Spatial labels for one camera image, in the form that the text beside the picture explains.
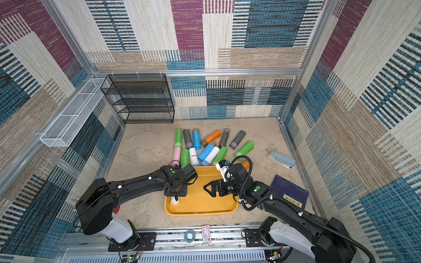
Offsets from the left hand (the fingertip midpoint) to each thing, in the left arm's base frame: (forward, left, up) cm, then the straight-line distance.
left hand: (182, 192), depth 84 cm
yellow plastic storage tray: (-2, -8, -8) cm, 11 cm away
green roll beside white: (+23, -21, -1) cm, 31 cm away
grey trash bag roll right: (+35, -32, -1) cm, 48 cm away
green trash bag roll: (+36, +6, 0) cm, 37 cm away
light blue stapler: (+18, -57, -1) cm, 59 cm away
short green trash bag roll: (+20, 0, 0) cm, 20 cm away
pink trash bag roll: (+23, +6, -1) cm, 23 cm away
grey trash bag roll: (+36, -24, 0) cm, 43 cm away
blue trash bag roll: (+34, -6, 0) cm, 34 cm away
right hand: (-1, -16, +8) cm, 18 cm away
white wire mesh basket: (+14, +48, +30) cm, 59 cm away
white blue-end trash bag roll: (+22, -15, -1) cm, 26 cm away
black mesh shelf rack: (+57, +31, +16) cm, 67 cm away
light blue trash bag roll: (+24, -11, 0) cm, 27 cm away
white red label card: (-18, -12, -3) cm, 22 cm away
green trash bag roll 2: (+28, -38, -2) cm, 47 cm away
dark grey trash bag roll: (+36, 0, -1) cm, 36 cm away
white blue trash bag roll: (-4, +3, 0) cm, 6 cm away
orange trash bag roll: (+39, -18, -1) cm, 43 cm away
